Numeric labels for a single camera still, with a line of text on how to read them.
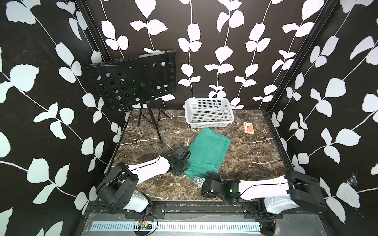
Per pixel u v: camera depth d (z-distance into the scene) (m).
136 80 0.71
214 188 0.59
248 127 1.10
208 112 1.18
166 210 0.75
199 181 0.67
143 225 0.71
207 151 0.95
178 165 0.73
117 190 0.42
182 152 0.70
